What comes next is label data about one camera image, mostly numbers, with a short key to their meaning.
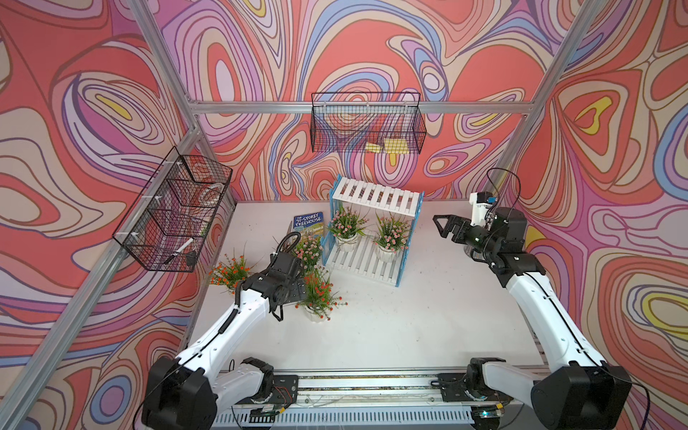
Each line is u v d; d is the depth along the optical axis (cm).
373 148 83
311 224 108
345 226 90
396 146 82
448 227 68
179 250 73
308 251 85
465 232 68
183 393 38
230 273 80
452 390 73
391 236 87
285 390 72
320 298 76
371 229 91
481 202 66
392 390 75
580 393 38
